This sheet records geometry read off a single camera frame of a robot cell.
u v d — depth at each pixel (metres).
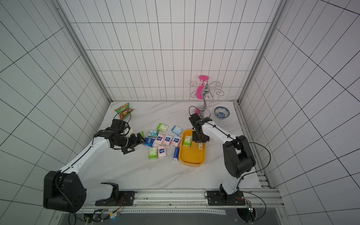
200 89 1.04
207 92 0.90
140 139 0.75
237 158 0.47
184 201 0.73
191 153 0.90
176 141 0.92
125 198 0.72
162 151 0.88
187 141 0.92
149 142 0.92
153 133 0.97
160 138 0.93
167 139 0.93
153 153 0.87
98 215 1.08
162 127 1.00
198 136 0.76
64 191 0.39
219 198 0.72
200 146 0.85
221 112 1.10
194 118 0.73
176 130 0.98
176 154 0.84
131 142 0.73
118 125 0.66
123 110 1.06
